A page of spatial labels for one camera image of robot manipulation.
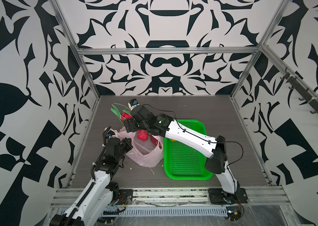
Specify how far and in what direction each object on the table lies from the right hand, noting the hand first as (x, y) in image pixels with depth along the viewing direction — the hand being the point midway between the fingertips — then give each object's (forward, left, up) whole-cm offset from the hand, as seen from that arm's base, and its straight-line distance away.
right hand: (129, 117), depth 74 cm
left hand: (-3, +2, -15) cm, 15 cm away
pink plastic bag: (-14, -9, -13) cm, 21 cm away
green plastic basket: (-15, -28, -26) cm, 41 cm away
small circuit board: (-39, -52, -28) cm, 71 cm away
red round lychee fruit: (+1, -4, -21) cm, 21 cm away
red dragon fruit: (0, +1, +3) cm, 3 cm away
